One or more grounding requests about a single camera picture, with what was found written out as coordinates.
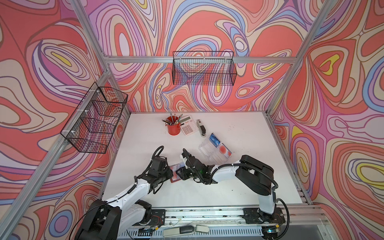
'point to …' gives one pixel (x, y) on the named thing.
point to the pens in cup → (173, 121)
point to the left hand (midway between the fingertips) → (175, 170)
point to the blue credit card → (214, 140)
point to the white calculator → (190, 126)
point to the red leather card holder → (175, 177)
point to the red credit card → (225, 151)
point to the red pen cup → (173, 130)
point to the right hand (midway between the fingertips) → (179, 175)
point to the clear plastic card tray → (216, 152)
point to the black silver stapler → (201, 128)
